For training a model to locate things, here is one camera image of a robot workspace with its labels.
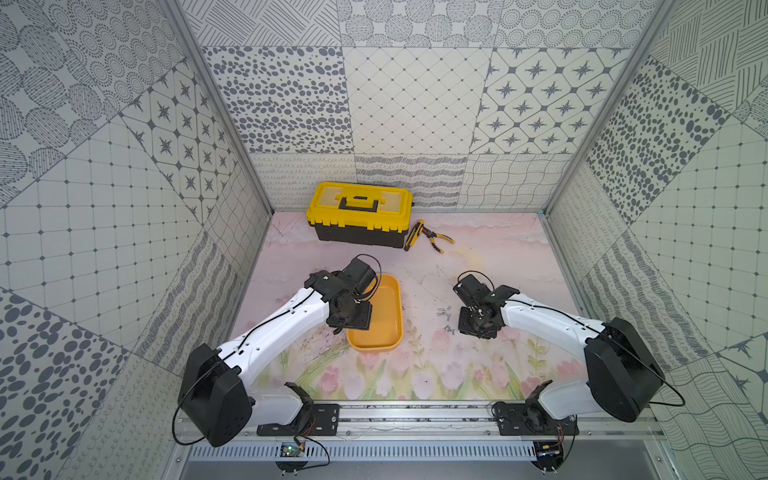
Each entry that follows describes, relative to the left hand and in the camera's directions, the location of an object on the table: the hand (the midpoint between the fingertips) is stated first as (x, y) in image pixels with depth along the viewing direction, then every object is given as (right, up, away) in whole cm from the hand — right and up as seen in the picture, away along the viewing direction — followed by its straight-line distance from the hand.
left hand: (360, 315), depth 79 cm
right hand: (+31, -7, +7) cm, 33 cm away
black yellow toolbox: (-3, +29, +20) cm, 36 cm away
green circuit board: (-16, -31, -7) cm, 36 cm away
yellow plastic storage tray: (+6, +3, +16) cm, 18 cm away
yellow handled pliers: (+19, +25, +35) cm, 47 cm away
